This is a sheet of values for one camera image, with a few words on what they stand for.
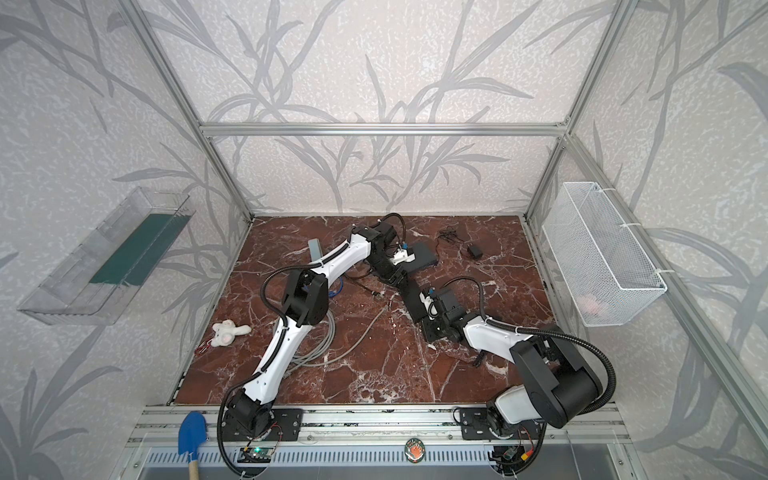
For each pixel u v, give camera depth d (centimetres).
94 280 63
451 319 71
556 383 43
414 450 70
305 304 65
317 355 85
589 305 72
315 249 106
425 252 108
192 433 73
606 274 61
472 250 108
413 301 97
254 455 72
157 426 75
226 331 87
